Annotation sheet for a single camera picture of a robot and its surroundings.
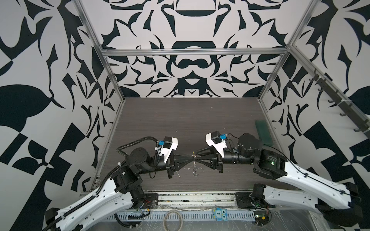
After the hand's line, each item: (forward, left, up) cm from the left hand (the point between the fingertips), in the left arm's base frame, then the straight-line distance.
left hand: (193, 156), depth 54 cm
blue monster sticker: (-16, -13, -33) cm, 39 cm away
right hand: (0, -1, 0) cm, 1 cm away
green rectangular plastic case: (+29, -52, -35) cm, 69 cm away
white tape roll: (-19, +13, -32) cm, 39 cm away
